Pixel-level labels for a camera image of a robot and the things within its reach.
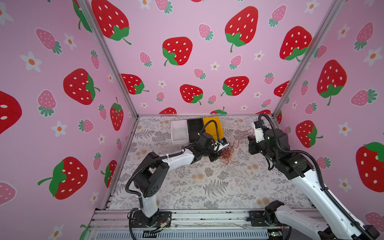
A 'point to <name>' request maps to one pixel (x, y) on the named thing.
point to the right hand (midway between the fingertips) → (249, 136)
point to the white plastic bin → (179, 132)
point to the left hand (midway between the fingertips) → (222, 150)
